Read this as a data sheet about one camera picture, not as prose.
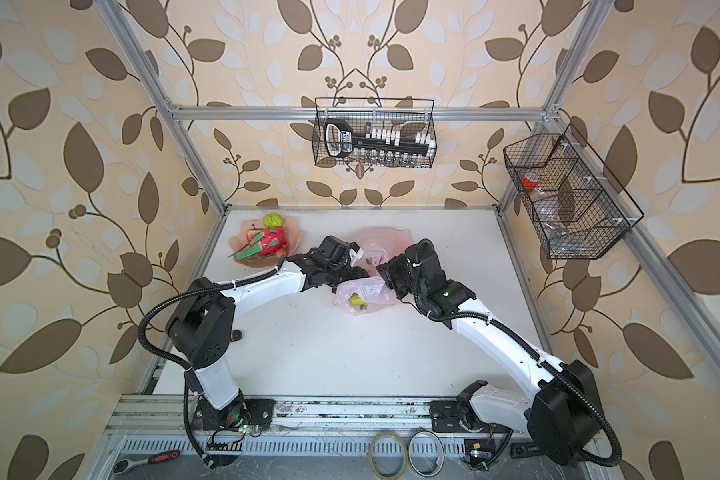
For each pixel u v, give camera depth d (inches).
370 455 27.4
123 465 26.7
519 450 27.3
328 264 28.2
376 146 33.9
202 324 18.7
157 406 30.9
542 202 27.8
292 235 42.6
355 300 32.1
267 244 39.0
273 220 41.5
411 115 35.9
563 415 15.4
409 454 25.8
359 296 27.8
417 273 22.8
